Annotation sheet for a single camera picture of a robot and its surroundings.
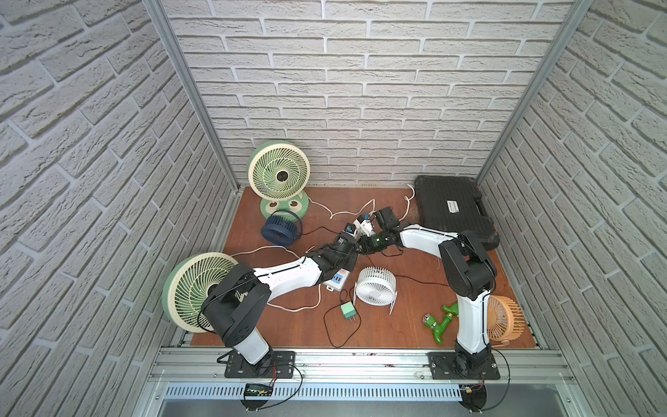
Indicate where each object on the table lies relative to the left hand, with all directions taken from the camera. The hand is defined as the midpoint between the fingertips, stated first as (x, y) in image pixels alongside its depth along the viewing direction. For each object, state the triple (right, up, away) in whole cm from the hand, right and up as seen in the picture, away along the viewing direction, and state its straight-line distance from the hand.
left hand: (344, 243), depth 91 cm
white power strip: (-2, -13, -4) cm, 13 cm away
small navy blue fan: (-24, +5, 0) cm, 24 cm away
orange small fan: (+45, -19, -20) cm, 53 cm away
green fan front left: (-44, -8, -21) cm, 49 cm away
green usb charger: (+2, -21, -9) cm, 23 cm away
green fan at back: (-23, +26, -1) cm, 35 cm away
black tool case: (+46, +15, +13) cm, 50 cm away
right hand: (+5, -3, +4) cm, 7 cm away
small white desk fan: (+10, -12, -10) cm, 19 cm away
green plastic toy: (+27, -23, -12) cm, 37 cm away
